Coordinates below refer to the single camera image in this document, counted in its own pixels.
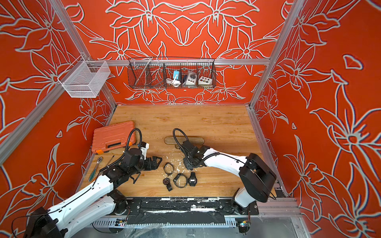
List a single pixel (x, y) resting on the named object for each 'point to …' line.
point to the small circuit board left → (120, 222)
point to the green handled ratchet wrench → (99, 159)
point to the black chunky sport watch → (176, 177)
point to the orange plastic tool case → (112, 137)
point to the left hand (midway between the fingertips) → (157, 158)
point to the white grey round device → (191, 79)
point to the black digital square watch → (192, 180)
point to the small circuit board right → (244, 226)
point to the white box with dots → (205, 81)
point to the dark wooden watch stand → (196, 140)
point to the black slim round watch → (168, 168)
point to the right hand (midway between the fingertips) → (186, 163)
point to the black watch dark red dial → (166, 181)
